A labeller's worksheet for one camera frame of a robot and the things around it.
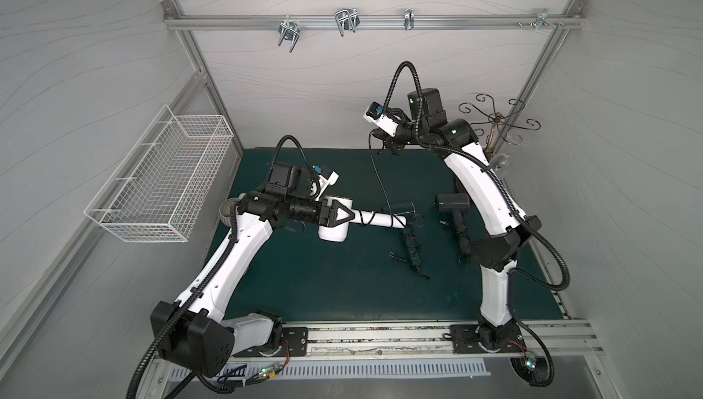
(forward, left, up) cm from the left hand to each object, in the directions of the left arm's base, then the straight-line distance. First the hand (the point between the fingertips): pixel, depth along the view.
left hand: (346, 216), depth 70 cm
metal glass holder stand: (+34, -48, +5) cm, 58 cm away
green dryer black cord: (+3, -21, -23) cm, 31 cm away
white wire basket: (+4, +48, +5) cm, 49 cm away
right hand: (+22, -8, +12) cm, 26 cm away
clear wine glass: (+26, -49, -5) cm, 56 cm away
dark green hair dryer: (+16, -19, -19) cm, 31 cm away
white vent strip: (-31, +21, -25) cm, 45 cm away
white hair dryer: (-5, +1, +1) cm, 5 cm away
